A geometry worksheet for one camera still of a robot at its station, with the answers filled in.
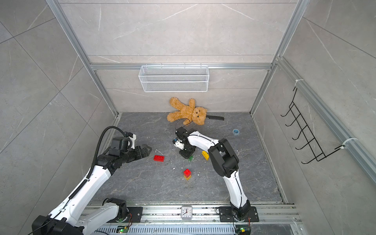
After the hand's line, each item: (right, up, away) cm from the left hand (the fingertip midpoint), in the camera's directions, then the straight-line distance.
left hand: (147, 148), depth 80 cm
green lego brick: (+24, -8, +12) cm, 28 cm away
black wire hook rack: (+80, +5, -16) cm, 81 cm away
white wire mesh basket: (+13, +46, +21) cm, 52 cm away
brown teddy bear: (+23, +22, +31) cm, 44 cm away
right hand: (+23, -6, +16) cm, 29 cm away
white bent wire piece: (+1, -5, +17) cm, 17 cm away
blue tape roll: (+59, +8, +27) cm, 65 cm away
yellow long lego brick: (+34, -6, +13) cm, 37 cm away
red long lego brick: (+5, -9, +12) cm, 16 cm away
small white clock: (+22, -31, -7) cm, 39 cm away
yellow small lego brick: (+23, -18, +4) cm, 30 cm away
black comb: (+45, +19, +37) cm, 62 cm away
